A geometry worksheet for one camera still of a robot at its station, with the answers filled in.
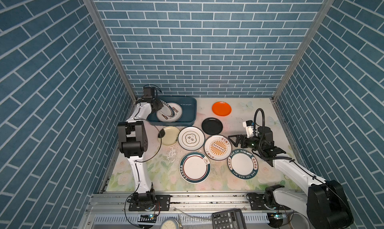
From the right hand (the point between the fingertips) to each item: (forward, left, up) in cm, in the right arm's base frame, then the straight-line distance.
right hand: (232, 135), depth 84 cm
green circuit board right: (-34, -22, -15) cm, 44 cm away
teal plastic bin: (+18, +28, -9) cm, 34 cm away
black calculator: (-38, +2, -11) cm, 40 cm away
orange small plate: (+32, +4, -14) cm, 35 cm away
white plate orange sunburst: (-1, +7, -13) cm, 15 cm away
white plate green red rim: (+22, +42, -10) cm, 49 cm away
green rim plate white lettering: (-11, -7, -14) cm, 19 cm away
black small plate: (+14, +11, -11) cm, 21 cm away
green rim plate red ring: (-15, +20, -13) cm, 29 cm away
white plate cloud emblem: (+3, +25, -12) cm, 27 cm away
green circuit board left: (-40, +39, -15) cm, 59 cm away
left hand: (+21, +49, 0) cm, 53 cm away
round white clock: (-42, +29, -9) cm, 52 cm away
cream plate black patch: (+4, +40, -12) cm, 42 cm away
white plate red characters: (+22, +43, -10) cm, 49 cm away
